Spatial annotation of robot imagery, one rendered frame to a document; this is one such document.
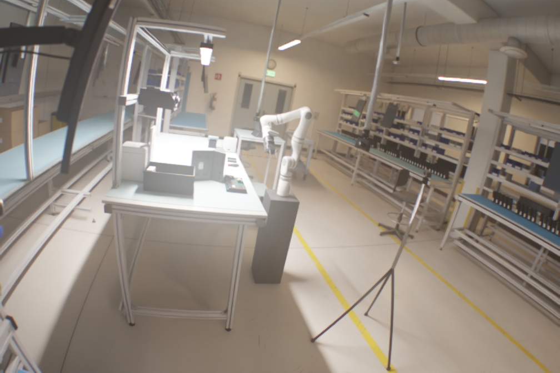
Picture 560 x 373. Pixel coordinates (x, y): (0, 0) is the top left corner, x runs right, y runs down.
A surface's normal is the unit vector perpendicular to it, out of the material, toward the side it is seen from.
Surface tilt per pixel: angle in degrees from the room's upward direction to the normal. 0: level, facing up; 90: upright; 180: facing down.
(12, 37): 90
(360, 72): 90
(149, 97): 90
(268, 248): 90
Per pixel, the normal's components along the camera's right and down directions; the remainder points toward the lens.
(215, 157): -0.24, 0.18
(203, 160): 0.60, 0.30
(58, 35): 0.88, 0.27
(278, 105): 0.27, 0.28
